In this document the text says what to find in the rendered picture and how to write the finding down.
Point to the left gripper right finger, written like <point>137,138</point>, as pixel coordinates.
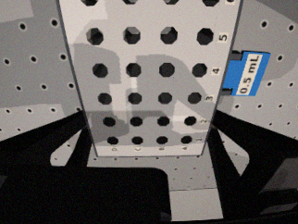
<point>272,167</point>

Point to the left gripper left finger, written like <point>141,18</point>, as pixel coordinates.
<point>35,147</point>

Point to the grey flat base plate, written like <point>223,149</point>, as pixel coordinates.
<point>37,85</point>

